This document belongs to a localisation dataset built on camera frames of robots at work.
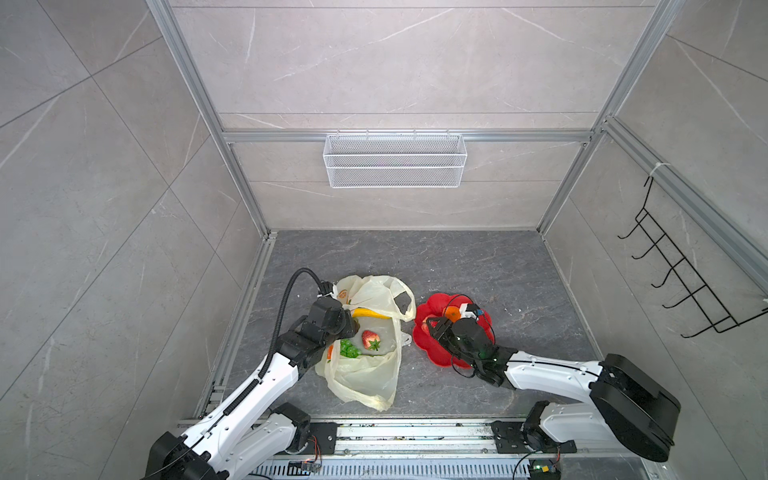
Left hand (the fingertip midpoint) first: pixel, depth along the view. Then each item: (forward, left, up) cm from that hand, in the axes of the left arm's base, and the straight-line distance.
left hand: (348, 309), depth 81 cm
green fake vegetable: (-7, +1, -10) cm, 13 cm away
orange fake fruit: (+2, -32, -9) cm, 33 cm away
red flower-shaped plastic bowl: (-7, -22, -6) cm, 24 cm away
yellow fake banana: (-1, -4, 0) cm, 4 cm away
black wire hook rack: (-3, -79, +19) cm, 81 cm away
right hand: (-2, -23, -7) cm, 24 cm away
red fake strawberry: (-5, -6, -10) cm, 12 cm away
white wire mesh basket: (+48, -15, +16) cm, 52 cm away
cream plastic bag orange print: (-13, -4, -9) cm, 16 cm away
